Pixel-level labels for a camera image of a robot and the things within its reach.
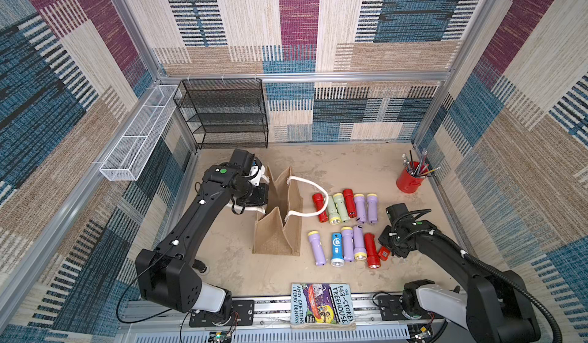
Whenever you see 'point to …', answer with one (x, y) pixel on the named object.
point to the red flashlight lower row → (374, 259)
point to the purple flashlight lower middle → (347, 233)
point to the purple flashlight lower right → (360, 253)
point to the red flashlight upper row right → (350, 201)
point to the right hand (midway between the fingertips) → (387, 247)
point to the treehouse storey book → (321, 304)
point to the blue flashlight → (338, 259)
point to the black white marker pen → (200, 266)
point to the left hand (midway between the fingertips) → (268, 200)
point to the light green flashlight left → (334, 217)
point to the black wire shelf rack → (224, 112)
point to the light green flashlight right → (341, 207)
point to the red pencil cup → (409, 181)
